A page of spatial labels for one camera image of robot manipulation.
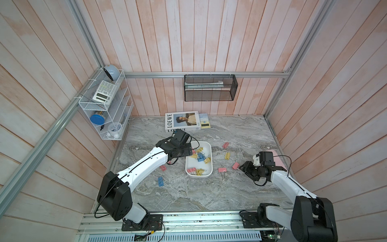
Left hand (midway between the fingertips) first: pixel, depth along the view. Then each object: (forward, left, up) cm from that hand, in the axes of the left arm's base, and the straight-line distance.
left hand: (183, 152), depth 83 cm
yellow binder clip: (+5, -28, -12) cm, 31 cm away
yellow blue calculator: (+36, -15, -12) cm, 41 cm away
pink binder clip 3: (-2, -33, -13) cm, 35 cm away
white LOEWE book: (+34, -2, -10) cm, 36 cm away
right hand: (-4, -36, -11) cm, 37 cm away
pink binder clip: (+14, -28, -12) cm, 34 cm away
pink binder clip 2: (-5, -24, -13) cm, 27 cm away
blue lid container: (+9, +44, +17) cm, 48 cm away
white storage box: (-1, -10, -14) cm, 17 cm away
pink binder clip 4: (-4, +13, -13) cm, 18 cm away
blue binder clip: (-12, +13, -13) cm, 22 cm away
